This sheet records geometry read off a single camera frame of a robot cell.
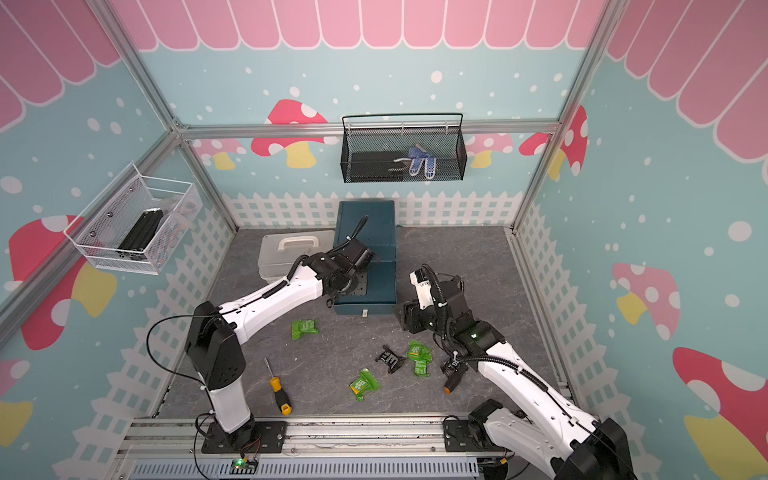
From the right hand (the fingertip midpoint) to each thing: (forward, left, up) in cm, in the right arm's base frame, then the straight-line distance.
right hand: (402, 305), depth 77 cm
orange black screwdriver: (-14, -14, -17) cm, 26 cm away
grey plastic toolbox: (+25, +41, -8) cm, 48 cm away
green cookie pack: (+2, +30, -17) cm, 35 cm away
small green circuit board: (-32, +40, -21) cm, 55 cm away
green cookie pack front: (-14, +10, -17) cm, 25 cm away
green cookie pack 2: (-7, -6, -17) cm, 19 cm away
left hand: (+9, +13, -5) cm, 17 cm away
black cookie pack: (-8, +3, -17) cm, 19 cm away
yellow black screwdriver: (-18, +33, -17) cm, 41 cm away
